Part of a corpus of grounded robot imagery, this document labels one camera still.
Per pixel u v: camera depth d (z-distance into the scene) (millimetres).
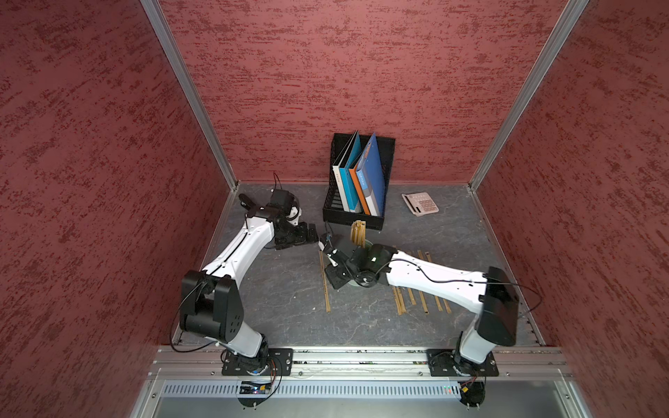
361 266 565
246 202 1120
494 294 489
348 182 890
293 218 751
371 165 1003
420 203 1120
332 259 583
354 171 852
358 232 806
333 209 1127
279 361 746
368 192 923
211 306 434
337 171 870
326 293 880
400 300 867
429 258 972
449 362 742
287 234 714
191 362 757
